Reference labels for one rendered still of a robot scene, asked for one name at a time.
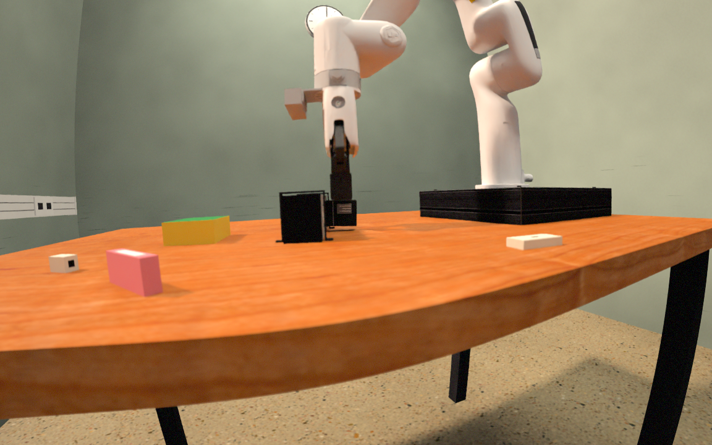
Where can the pink rectangular block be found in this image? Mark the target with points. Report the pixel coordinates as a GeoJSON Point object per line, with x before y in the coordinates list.
{"type": "Point", "coordinates": [138, 272]}

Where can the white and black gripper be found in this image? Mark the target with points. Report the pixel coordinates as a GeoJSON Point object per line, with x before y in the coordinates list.
{"type": "Point", "coordinates": [345, 114]}

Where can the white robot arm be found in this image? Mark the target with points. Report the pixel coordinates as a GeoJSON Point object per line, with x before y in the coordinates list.
{"type": "Point", "coordinates": [346, 50]}

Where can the yellow block with green top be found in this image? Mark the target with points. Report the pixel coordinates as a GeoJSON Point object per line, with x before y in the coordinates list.
{"type": "Point", "coordinates": [196, 231]}

